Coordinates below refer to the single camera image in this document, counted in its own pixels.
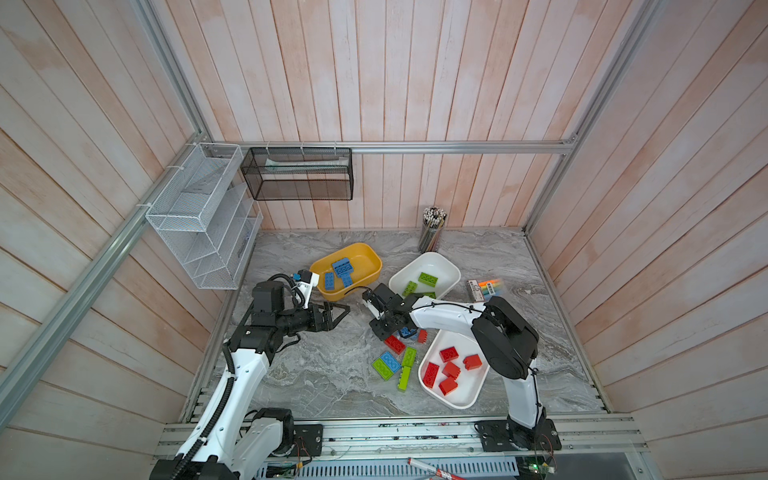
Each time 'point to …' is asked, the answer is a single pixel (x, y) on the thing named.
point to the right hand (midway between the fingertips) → (378, 326)
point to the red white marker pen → (438, 474)
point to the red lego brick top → (448, 354)
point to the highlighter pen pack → (483, 291)
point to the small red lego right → (422, 337)
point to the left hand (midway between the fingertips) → (338, 315)
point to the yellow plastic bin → (367, 267)
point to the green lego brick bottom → (404, 378)
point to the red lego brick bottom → (447, 385)
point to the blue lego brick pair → (344, 270)
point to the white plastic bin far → (431, 272)
